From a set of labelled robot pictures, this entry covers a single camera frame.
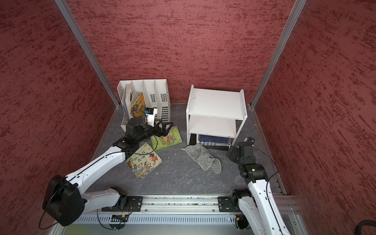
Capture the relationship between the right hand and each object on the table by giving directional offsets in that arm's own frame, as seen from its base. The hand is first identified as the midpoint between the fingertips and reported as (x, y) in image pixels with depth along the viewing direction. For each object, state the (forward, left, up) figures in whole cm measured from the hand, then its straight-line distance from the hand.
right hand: (234, 154), depth 79 cm
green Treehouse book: (+17, +37, -9) cm, 42 cm away
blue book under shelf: (+12, +13, -4) cm, 18 cm away
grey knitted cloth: (+2, +17, -9) cm, 20 cm away
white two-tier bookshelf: (+13, +11, +21) cm, 27 cm away
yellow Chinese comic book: (+31, +59, +6) cm, 67 cm away
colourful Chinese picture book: (+2, +54, -11) cm, 55 cm away
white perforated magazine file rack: (+50, +51, +2) cm, 71 cm away
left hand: (+13, +37, +12) cm, 41 cm away
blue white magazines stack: (+34, +64, +13) cm, 74 cm away
